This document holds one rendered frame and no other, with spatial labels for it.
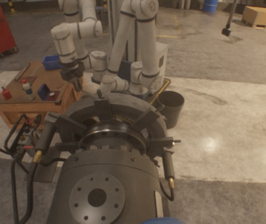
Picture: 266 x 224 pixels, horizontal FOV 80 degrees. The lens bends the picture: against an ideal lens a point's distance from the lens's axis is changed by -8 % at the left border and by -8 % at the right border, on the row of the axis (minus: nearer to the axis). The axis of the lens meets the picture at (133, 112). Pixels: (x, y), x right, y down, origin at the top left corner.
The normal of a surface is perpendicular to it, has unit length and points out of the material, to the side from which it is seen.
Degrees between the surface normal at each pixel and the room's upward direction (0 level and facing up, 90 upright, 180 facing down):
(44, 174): 0
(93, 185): 0
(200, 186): 0
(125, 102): 36
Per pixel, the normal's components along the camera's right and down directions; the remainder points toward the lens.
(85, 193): 0.00, -0.73
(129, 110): 0.01, 0.68
